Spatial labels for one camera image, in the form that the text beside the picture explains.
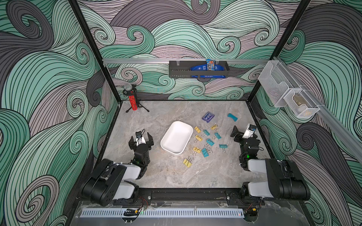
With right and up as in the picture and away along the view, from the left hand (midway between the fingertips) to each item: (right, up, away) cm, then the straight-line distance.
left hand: (140, 134), depth 86 cm
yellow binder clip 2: (+39, -4, +10) cm, 40 cm away
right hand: (+66, +3, +1) cm, 66 cm away
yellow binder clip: (+51, +3, +17) cm, 54 cm away
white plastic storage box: (+22, -5, +9) cm, 25 cm away
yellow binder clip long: (+38, +1, +14) cm, 41 cm away
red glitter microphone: (-10, +22, +15) cm, 28 cm away
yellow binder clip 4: (+30, -17, -2) cm, 34 cm away
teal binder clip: (+45, -1, +14) cm, 47 cm away
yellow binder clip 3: (+37, -11, +4) cm, 38 cm away
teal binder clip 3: (+55, -9, +6) cm, 56 cm away
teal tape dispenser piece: (+67, +10, +24) cm, 72 cm away
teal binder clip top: (+53, -3, +12) cm, 54 cm away
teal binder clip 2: (+46, -7, +6) cm, 47 cm away
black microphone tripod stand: (-8, +27, +11) cm, 31 cm away
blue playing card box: (+47, +10, +21) cm, 53 cm away
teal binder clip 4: (+41, -12, +2) cm, 43 cm away
